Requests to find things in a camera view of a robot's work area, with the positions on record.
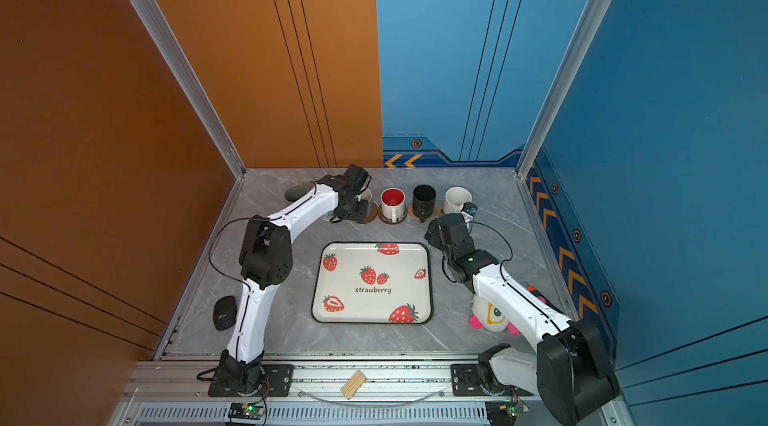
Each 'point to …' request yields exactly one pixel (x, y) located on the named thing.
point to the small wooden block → (353, 385)
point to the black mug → (424, 201)
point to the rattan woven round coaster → (437, 212)
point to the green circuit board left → (245, 411)
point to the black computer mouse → (224, 313)
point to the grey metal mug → (296, 192)
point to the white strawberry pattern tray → (373, 283)
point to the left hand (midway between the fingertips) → (361, 212)
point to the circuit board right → (501, 413)
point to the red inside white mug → (393, 197)
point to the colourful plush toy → (486, 315)
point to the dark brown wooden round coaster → (389, 220)
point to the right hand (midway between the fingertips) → (436, 228)
